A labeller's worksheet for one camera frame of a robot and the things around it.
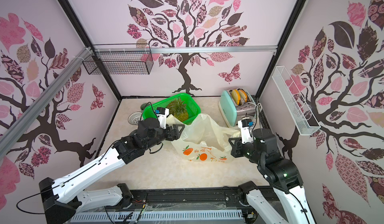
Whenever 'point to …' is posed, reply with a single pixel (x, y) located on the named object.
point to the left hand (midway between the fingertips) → (178, 128)
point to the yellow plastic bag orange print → (203, 140)
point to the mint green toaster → (234, 103)
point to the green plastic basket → (193, 109)
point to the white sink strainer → (134, 117)
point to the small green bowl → (144, 105)
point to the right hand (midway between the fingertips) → (230, 143)
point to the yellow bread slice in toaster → (236, 96)
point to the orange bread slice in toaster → (242, 92)
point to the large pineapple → (177, 108)
